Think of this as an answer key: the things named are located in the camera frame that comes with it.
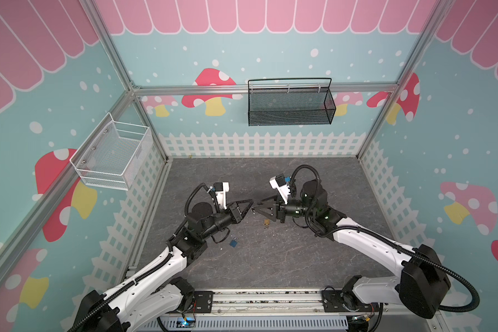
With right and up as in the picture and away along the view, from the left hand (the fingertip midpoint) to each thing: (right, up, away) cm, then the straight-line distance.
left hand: (254, 206), depth 71 cm
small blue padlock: (-9, -18, +19) cm, 27 cm away
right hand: (+1, 0, -2) cm, 2 cm away
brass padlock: (+6, -10, +24) cm, 27 cm away
